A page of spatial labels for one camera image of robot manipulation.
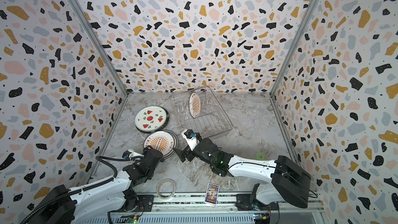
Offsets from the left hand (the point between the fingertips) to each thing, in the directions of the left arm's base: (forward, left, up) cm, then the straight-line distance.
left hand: (153, 146), depth 85 cm
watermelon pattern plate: (+23, +8, -5) cm, 24 cm away
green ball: (-3, -61, -8) cm, 61 cm away
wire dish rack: (+25, -26, 0) cm, 36 cm away
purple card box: (-23, -32, -6) cm, 40 cm away
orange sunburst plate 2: (+30, -22, 0) cm, 37 cm away
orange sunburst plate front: (+5, -5, -5) cm, 9 cm away
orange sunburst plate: (+6, +4, -4) cm, 9 cm away
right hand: (-3, -16, +14) cm, 22 cm away
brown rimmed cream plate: (+23, -4, -5) cm, 24 cm away
